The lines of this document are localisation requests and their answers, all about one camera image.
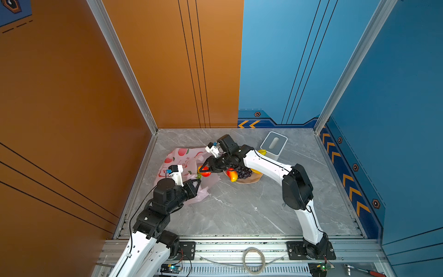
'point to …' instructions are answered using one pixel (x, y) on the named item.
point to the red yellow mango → (232, 174)
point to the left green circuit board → (171, 268)
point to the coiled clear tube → (263, 257)
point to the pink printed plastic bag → (190, 160)
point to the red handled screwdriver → (375, 273)
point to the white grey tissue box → (273, 144)
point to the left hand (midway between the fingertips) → (202, 178)
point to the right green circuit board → (319, 269)
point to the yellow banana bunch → (263, 152)
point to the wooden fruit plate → (254, 177)
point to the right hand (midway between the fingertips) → (205, 169)
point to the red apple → (206, 174)
